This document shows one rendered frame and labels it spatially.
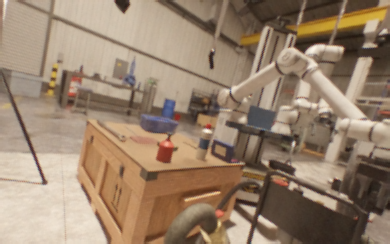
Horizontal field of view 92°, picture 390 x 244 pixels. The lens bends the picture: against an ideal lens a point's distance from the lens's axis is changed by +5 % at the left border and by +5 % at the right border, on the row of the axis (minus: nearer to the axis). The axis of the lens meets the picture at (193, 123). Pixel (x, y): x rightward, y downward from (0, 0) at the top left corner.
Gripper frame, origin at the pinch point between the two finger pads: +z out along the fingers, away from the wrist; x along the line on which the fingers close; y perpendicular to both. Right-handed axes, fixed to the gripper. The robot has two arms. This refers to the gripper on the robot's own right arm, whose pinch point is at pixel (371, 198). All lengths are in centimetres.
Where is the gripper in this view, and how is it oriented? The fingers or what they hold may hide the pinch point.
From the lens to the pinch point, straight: 115.0
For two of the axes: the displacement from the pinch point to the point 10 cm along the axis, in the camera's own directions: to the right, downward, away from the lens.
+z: -2.4, 9.7, 0.9
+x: -2.4, -1.5, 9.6
